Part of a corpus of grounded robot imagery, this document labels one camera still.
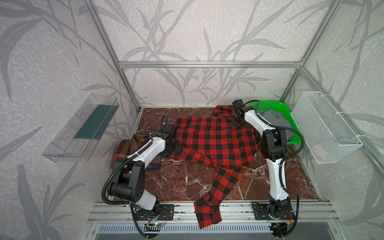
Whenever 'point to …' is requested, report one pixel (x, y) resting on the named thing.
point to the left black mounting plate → (162, 212)
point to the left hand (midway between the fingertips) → (178, 145)
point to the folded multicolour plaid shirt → (126, 147)
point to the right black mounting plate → (262, 211)
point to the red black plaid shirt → (215, 141)
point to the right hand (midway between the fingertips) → (235, 119)
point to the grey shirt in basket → (276, 118)
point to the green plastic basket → (280, 107)
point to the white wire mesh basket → (328, 137)
